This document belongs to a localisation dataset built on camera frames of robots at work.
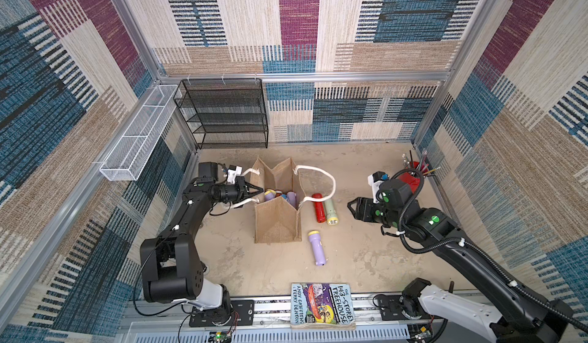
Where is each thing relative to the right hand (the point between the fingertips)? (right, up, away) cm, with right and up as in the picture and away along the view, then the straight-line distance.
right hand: (358, 211), depth 75 cm
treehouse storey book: (-12, -29, -2) cm, 32 cm away
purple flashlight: (-30, +4, +14) cm, 33 cm away
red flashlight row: (-11, -2, +19) cm, 22 cm away
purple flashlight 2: (-21, +2, +17) cm, 27 cm away
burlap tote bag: (-27, -5, +8) cm, 28 cm away
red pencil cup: (+25, +9, +19) cm, 33 cm away
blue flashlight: (-25, +2, +18) cm, 31 cm away
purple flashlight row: (-12, -15, +10) cm, 22 cm away
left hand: (-32, +6, +7) cm, 33 cm away
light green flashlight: (-6, -5, +17) cm, 18 cm away
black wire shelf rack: (-53, +40, +34) cm, 74 cm away
